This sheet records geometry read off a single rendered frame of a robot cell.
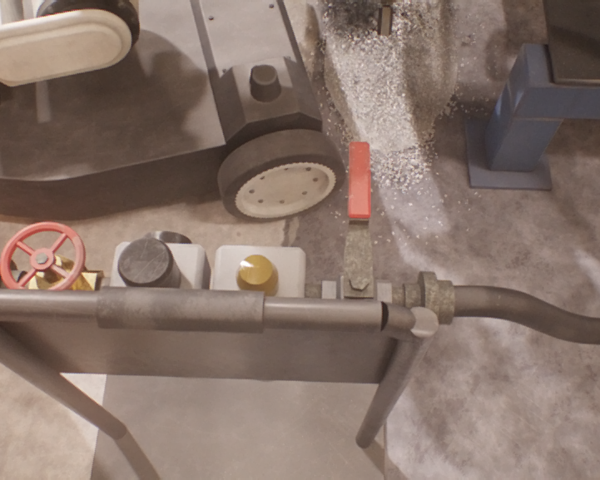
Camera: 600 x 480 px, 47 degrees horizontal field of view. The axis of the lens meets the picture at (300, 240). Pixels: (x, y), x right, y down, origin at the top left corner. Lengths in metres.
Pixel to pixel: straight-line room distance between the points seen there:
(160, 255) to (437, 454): 0.61
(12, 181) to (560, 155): 0.91
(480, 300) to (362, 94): 0.72
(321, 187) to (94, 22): 0.42
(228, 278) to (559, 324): 0.33
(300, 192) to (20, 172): 0.43
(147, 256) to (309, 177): 0.53
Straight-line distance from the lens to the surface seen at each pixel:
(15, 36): 1.04
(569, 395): 1.14
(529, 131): 1.15
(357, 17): 1.42
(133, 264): 0.60
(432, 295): 0.64
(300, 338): 0.61
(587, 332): 0.77
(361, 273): 0.61
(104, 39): 1.03
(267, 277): 0.59
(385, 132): 1.26
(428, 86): 1.34
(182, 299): 0.51
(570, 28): 1.13
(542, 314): 0.70
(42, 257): 0.63
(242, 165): 1.01
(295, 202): 1.14
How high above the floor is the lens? 1.04
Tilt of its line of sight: 65 degrees down
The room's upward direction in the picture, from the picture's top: straight up
